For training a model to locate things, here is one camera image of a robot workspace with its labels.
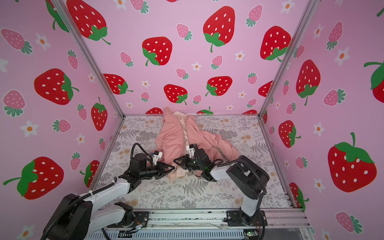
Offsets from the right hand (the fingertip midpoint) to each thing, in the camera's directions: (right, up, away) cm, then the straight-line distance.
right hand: (172, 161), depth 81 cm
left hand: (+1, -3, -2) cm, 4 cm away
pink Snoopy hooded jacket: (0, +17, +26) cm, 31 cm away
